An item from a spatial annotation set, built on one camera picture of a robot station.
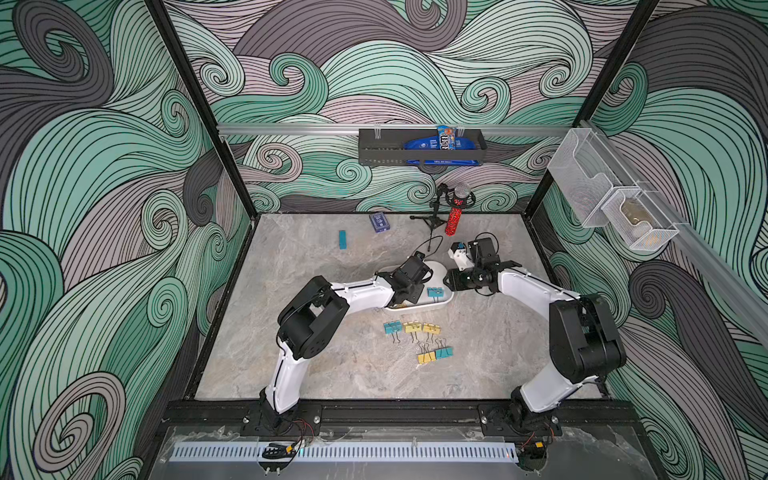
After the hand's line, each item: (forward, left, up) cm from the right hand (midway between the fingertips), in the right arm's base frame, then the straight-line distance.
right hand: (454, 279), depth 94 cm
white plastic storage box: (+1, +5, -1) cm, 5 cm away
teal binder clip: (-3, +6, -3) cm, 8 cm away
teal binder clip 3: (-21, +6, -4) cm, 23 cm away
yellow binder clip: (-15, +15, -2) cm, 21 cm away
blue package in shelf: (+32, +7, +30) cm, 44 cm away
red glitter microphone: (+20, -2, +20) cm, 28 cm away
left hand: (0, +13, -1) cm, 13 cm away
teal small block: (+23, +38, -6) cm, 45 cm away
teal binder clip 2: (-15, +20, -3) cm, 25 cm away
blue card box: (+30, +24, -4) cm, 39 cm away
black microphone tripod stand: (+22, +3, +15) cm, 27 cm away
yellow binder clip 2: (-15, +8, -3) cm, 18 cm away
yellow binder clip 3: (-22, +11, -5) cm, 25 cm away
